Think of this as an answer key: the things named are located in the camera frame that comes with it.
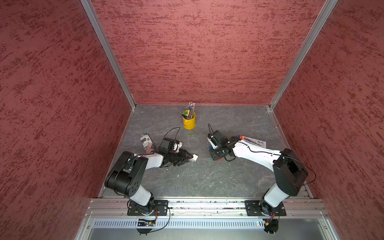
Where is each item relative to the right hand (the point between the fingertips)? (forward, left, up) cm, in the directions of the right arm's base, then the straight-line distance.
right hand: (214, 156), depth 88 cm
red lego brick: (-5, -1, +7) cm, 9 cm away
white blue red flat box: (+10, -32, -4) cm, 34 cm away
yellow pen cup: (+24, +15, +3) cm, 28 cm away
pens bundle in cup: (+28, +16, +7) cm, 33 cm away
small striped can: (+11, +43, 0) cm, 44 cm away
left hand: (-2, +15, -2) cm, 15 cm away
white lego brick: (0, +12, -1) cm, 12 cm away
